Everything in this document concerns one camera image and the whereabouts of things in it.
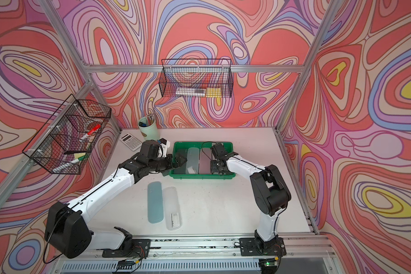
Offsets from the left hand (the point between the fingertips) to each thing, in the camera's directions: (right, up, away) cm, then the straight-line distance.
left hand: (182, 161), depth 80 cm
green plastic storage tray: (-3, +7, +28) cm, 29 cm away
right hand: (+19, -7, +15) cm, 25 cm away
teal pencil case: (-17, -23, +11) cm, 30 cm away
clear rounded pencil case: (-6, -24, +5) cm, 25 cm away
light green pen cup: (-25, +20, +23) cm, 39 cm away
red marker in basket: (-41, +14, -3) cm, 44 cm away
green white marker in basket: (-48, -1, -8) cm, 49 cm away
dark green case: (-12, -8, +15) cm, 21 cm away
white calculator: (-39, +10, +31) cm, 51 cm away
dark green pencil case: (-3, -6, +18) cm, 19 cm away
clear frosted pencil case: (+3, -5, +19) cm, 19 cm away
